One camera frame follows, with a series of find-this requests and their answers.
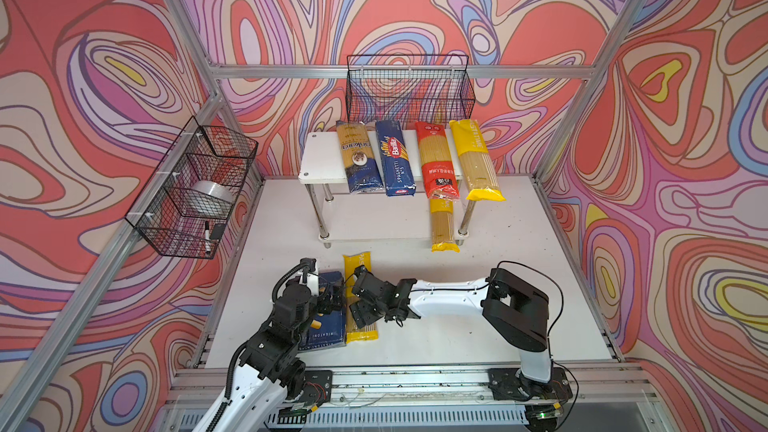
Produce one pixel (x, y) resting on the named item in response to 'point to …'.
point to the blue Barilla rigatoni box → (327, 329)
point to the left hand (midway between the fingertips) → (329, 276)
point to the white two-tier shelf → (347, 214)
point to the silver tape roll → (215, 189)
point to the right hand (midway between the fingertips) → (368, 313)
